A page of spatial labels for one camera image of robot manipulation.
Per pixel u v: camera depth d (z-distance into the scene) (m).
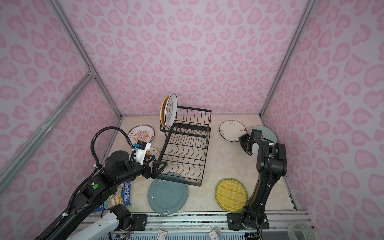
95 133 0.97
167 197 0.81
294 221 0.75
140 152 0.60
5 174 0.50
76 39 0.79
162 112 0.77
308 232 0.68
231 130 1.10
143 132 1.10
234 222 0.73
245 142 0.96
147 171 0.58
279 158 0.54
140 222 0.74
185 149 0.99
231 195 0.81
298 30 0.76
